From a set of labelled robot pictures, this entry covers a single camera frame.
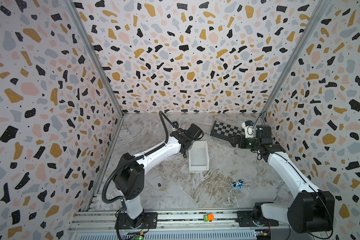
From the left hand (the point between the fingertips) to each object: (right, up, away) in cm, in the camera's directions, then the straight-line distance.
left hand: (186, 138), depth 85 cm
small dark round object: (-15, -26, -1) cm, 30 cm away
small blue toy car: (+29, -26, 0) cm, 39 cm away
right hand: (+27, +2, -2) cm, 27 cm away
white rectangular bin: (+8, -12, +11) cm, 18 cm away
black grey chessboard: (+27, +4, +22) cm, 34 cm away
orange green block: (+11, -38, -12) cm, 41 cm away
